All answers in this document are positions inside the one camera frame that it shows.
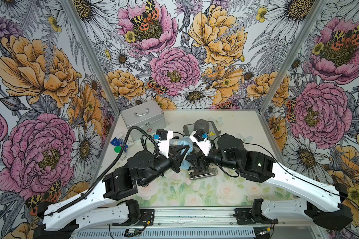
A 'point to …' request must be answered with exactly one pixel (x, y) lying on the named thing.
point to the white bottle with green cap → (117, 149)
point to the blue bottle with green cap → (116, 142)
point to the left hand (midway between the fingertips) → (188, 151)
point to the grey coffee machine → (204, 129)
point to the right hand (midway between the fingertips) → (189, 153)
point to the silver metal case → (146, 115)
